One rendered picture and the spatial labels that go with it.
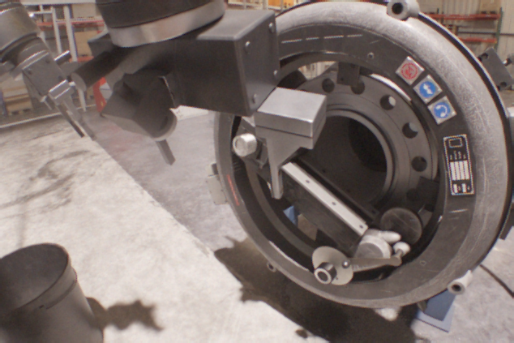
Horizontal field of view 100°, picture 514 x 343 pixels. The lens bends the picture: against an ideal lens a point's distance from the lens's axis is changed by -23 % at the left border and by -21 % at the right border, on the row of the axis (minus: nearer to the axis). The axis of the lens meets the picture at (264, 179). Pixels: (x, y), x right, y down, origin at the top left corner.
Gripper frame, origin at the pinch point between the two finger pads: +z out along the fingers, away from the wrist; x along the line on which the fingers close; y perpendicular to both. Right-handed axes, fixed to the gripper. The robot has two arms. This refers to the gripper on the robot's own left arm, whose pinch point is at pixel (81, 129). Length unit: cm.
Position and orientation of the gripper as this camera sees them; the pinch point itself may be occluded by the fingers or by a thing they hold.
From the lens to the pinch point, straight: 56.0
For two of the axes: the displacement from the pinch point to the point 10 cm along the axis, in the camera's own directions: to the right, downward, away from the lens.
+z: 3.8, 7.2, 5.8
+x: -7.1, -1.7, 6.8
